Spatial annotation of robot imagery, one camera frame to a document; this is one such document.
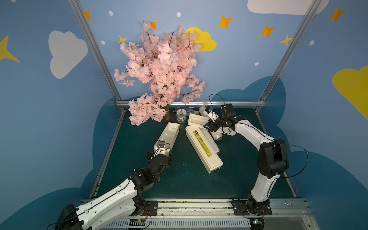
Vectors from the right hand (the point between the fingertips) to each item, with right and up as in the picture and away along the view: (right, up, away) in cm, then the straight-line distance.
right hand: (210, 121), depth 93 cm
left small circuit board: (-42, -53, -20) cm, 70 cm away
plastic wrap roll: (+6, -11, +6) cm, 14 cm away
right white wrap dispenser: (-1, -24, -9) cm, 26 cm away
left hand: (-29, -15, -15) cm, 36 cm away
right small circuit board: (+21, -54, -20) cm, 61 cm away
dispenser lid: (-9, +1, +9) cm, 12 cm away
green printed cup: (-20, +6, +14) cm, 25 cm away
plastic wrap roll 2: (+2, -14, +4) cm, 15 cm away
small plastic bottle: (-14, +10, +27) cm, 32 cm away
